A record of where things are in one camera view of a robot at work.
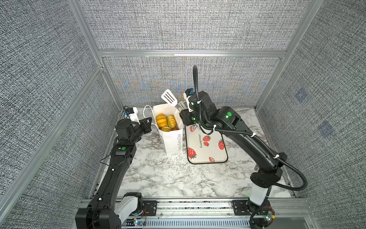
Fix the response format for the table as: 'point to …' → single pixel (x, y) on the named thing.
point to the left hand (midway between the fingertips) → (152, 118)
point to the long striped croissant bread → (171, 121)
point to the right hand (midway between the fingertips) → (184, 111)
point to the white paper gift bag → (173, 140)
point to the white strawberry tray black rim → (202, 148)
